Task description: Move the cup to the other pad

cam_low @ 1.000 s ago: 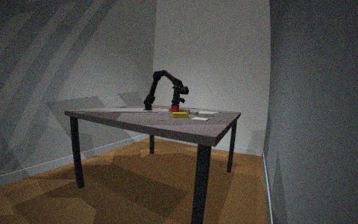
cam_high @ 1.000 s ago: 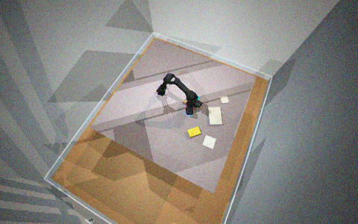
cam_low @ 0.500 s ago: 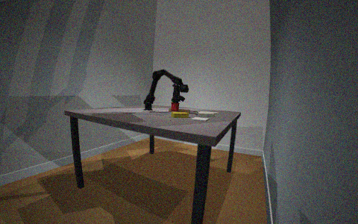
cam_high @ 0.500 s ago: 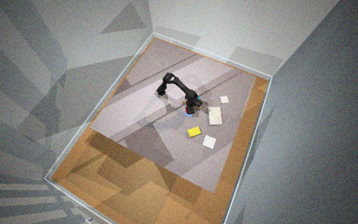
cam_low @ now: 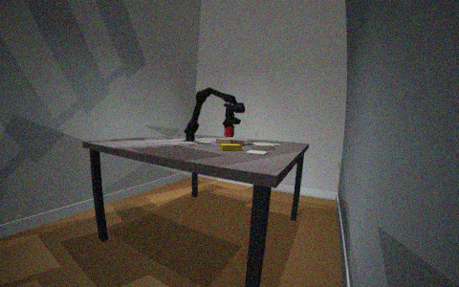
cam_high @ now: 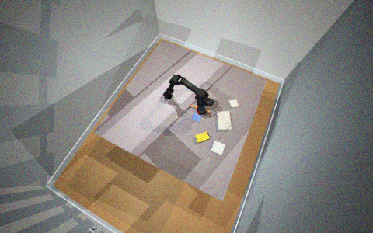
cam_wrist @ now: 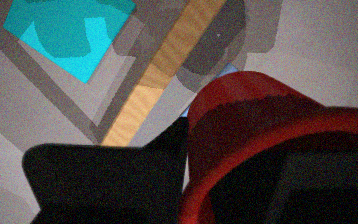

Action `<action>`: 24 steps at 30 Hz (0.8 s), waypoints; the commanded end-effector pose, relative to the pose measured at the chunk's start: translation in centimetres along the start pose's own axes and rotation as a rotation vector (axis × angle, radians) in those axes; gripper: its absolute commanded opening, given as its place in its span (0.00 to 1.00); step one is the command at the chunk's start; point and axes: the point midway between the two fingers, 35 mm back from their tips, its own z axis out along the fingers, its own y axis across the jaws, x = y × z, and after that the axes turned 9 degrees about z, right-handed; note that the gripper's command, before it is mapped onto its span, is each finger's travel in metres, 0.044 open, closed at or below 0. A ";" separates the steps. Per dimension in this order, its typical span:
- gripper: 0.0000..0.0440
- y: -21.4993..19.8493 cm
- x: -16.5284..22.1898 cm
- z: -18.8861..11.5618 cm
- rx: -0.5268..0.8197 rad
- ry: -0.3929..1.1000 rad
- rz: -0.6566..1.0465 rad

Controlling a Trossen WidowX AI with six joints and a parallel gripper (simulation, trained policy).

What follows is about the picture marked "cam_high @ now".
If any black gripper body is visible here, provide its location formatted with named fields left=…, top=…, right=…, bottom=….
left=195, top=96, right=206, bottom=115

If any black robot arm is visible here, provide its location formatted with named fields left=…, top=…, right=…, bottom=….
left=163, top=74, right=214, bottom=106

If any yellow-green block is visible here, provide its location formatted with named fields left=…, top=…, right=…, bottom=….
left=195, top=131, right=210, bottom=143

